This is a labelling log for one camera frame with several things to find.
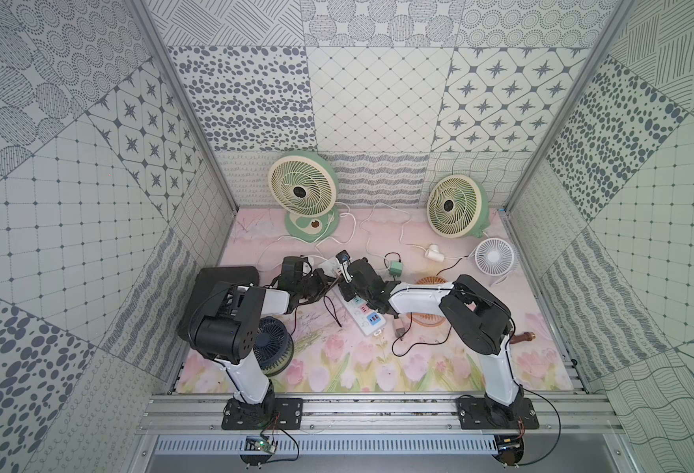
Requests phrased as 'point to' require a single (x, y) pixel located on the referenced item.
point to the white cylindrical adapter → (435, 253)
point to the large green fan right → (458, 206)
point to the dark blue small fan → (274, 347)
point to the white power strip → (371, 319)
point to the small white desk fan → (496, 257)
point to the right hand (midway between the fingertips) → (343, 278)
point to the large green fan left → (305, 186)
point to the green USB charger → (395, 268)
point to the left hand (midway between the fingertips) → (336, 275)
